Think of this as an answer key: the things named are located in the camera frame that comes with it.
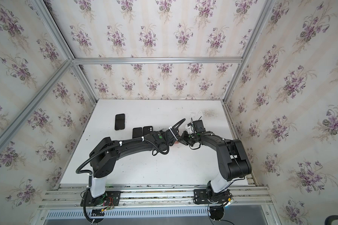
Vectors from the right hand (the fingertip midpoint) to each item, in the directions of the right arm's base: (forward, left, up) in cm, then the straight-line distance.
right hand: (176, 140), depth 90 cm
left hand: (+2, +10, +5) cm, 12 cm away
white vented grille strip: (-37, +51, -5) cm, 63 cm away
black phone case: (+12, +21, -5) cm, 25 cm away
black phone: (+19, +42, -4) cm, 47 cm away
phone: (+11, +28, -6) cm, 31 cm away
